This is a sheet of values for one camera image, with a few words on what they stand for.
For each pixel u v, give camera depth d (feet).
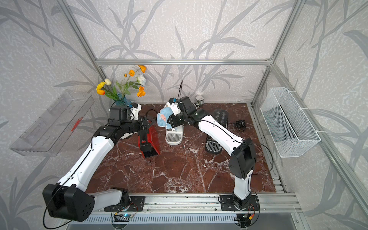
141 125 2.23
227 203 2.40
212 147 3.06
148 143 2.56
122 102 3.27
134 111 2.27
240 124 3.45
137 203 2.41
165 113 2.56
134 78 3.47
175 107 2.34
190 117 1.95
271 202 2.50
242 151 1.54
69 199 1.24
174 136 3.25
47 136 2.12
